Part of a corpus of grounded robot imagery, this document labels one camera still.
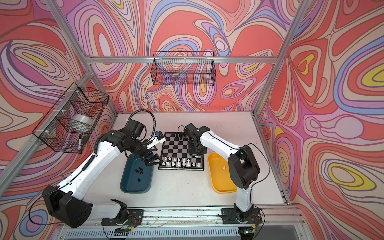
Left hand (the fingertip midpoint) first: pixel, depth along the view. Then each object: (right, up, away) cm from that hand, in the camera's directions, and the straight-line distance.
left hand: (159, 153), depth 74 cm
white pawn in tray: (+36, -12, +14) cm, 40 cm away
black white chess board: (+6, -5, +20) cm, 22 cm away
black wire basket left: (-42, +15, -4) cm, 45 cm away
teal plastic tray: (-15, -16, +10) cm, 24 cm away
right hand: (+20, -5, +13) cm, 24 cm away
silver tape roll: (-37, +17, -1) cm, 41 cm away
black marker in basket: (-38, +6, -3) cm, 39 cm away
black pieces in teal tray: (-14, -14, +14) cm, 24 cm away
